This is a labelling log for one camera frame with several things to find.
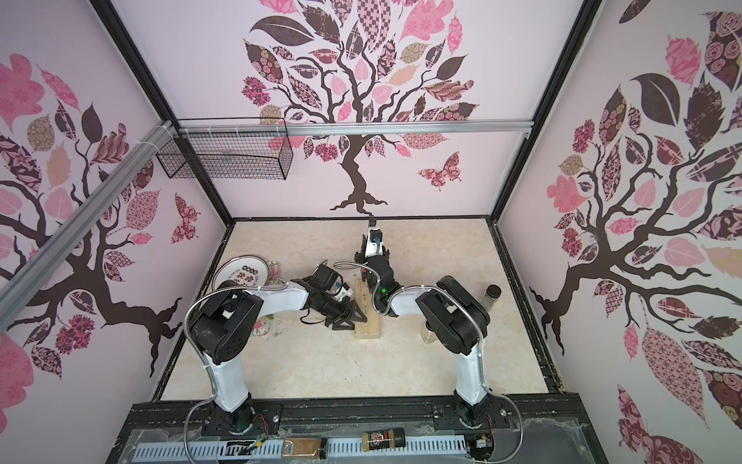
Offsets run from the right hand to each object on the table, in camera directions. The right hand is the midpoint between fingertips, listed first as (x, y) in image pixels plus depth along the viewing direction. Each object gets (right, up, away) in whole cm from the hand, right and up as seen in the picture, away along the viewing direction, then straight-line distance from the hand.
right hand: (367, 233), depth 89 cm
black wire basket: (-47, +29, +6) cm, 55 cm away
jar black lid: (+39, -18, -2) cm, 43 cm away
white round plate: (-44, -13, +14) cm, 48 cm away
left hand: (-2, -29, -1) cm, 29 cm away
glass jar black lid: (+18, -30, -7) cm, 36 cm away
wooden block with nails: (+1, -29, -3) cm, 29 cm away
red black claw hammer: (+2, +3, -10) cm, 10 cm away
